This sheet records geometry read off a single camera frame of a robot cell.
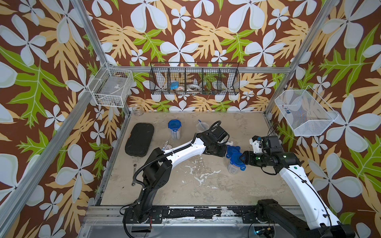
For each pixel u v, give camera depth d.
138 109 1.23
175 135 1.01
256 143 0.70
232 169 0.84
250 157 0.68
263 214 0.66
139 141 0.96
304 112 0.83
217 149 0.71
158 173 0.49
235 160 0.78
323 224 0.38
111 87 0.87
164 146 1.01
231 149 0.99
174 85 0.97
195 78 0.99
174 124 0.96
